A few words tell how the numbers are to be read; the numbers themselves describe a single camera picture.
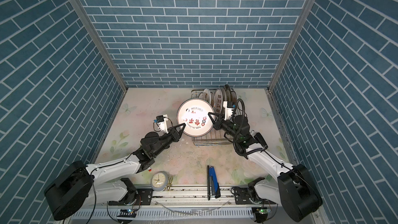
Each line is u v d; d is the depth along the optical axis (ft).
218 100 3.30
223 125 2.32
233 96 3.07
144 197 2.42
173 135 2.27
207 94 3.27
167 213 2.32
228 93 3.05
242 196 2.42
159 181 2.47
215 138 3.07
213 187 2.51
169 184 2.56
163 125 2.33
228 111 2.33
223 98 2.98
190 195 2.48
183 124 2.52
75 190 1.35
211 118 2.50
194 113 2.56
